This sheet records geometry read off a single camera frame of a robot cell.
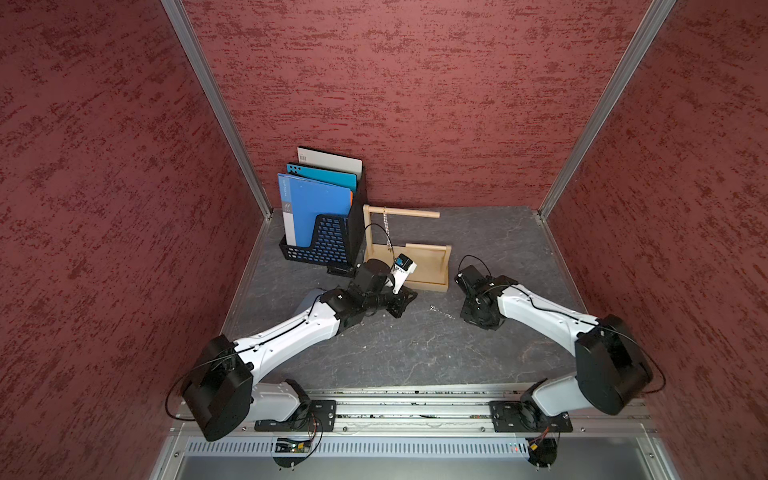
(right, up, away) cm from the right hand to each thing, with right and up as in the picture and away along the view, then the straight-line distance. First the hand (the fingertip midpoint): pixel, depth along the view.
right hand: (473, 323), depth 87 cm
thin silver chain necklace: (-11, +3, +7) cm, 13 cm away
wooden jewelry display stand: (-10, +17, +19) cm, 28 cm away
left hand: (-19, +9, -8) cm, 23 cm away
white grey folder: (-49, +53, +13) cm, 73 cm away
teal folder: (-45, +45, +5) cm, 64 cm away
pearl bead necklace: (-26, +26, +13) cm, 39 cm away
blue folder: (-52, +37, +4) cm, 64 cm away
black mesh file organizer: (-41, +24, +6) cm, 48 cm away
